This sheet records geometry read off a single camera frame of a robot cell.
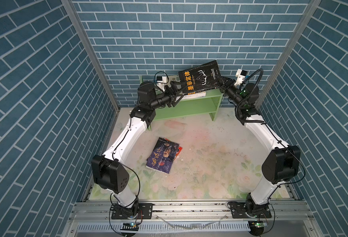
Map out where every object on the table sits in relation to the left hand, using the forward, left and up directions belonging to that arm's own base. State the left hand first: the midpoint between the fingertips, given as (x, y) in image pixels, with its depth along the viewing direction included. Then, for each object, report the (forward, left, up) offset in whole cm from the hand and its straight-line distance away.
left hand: (190, 91), depth 67 cm
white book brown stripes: (+15, -6, -14) cm, 22 cm away
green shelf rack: (+23, -16, -31) cm, 42 cm away
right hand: (+9, -13, +2) cm, 16 cm away
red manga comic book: (-6, +4, -43) cm, 44 cm away
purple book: (-11, +15, -42) cm, 46 cm away
